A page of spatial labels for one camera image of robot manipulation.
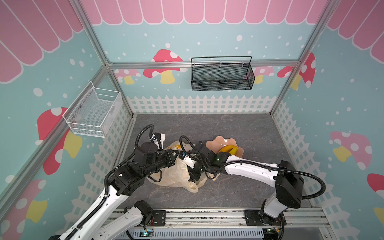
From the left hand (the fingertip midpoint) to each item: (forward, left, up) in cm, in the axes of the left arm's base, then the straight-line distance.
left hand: (179, 156), depth 67 cm
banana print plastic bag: (-8, 0, -2) cm, 8 cm away
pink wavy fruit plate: (+22, -21, -24) cm, 39 cm away
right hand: (-3, -1, -13) cm, 14 cm away
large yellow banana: (+19, -29, -23) cm, 41 cm away
